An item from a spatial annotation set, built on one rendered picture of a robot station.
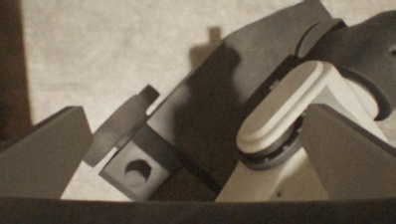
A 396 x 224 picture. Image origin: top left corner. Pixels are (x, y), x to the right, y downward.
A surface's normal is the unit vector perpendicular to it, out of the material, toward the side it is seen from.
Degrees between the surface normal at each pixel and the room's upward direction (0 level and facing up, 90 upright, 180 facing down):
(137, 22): 0
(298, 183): 8
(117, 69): 0
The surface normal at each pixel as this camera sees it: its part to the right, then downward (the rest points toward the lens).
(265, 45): 0.15, 0.14
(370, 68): -0.32, -0.32
